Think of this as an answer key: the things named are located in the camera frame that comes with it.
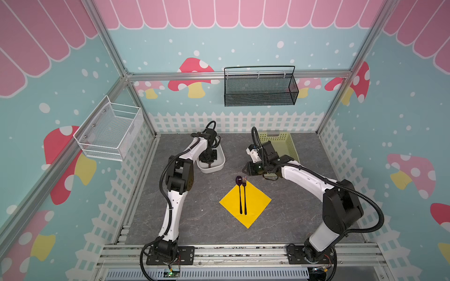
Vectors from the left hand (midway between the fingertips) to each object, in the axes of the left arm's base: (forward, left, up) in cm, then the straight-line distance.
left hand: (210, 163), depth 104 cm
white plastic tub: (-5, -5, +5) cm, 9 cm away
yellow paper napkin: (-23, -26, -1) cm, 35 cm away
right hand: (-12, -19, +12) cm, 25 cm away
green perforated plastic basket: (+18, -46, 0) cm, 49 cm away
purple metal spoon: (-12, -17, 0) cm, 21 cm away
